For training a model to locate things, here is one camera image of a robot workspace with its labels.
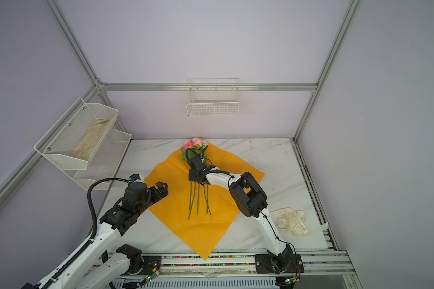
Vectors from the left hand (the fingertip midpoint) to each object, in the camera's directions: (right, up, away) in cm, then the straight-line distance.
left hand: (159, 190), depth 80 cm
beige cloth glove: (-31, +20, -3) cm, 37 cm away
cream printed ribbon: (+62, -16, +5) cm, 64 cm away
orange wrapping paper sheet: (+17, -13, +9) cm, 24 cm away
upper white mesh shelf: (-35, +23, -4) cm, 42 cm away
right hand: (+11, +5, +20) cm, 23 cm away
